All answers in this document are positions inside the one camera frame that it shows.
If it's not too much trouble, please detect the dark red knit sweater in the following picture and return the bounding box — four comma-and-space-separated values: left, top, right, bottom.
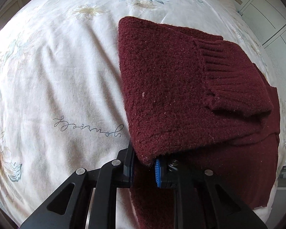
118, 17, 280, 228

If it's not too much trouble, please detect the white floral bed cover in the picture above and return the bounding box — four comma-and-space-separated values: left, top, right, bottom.
0, 0, 280, 225

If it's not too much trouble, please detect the white sliding wardrobe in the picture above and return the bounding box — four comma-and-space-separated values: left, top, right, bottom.
232, 0, 286, 165

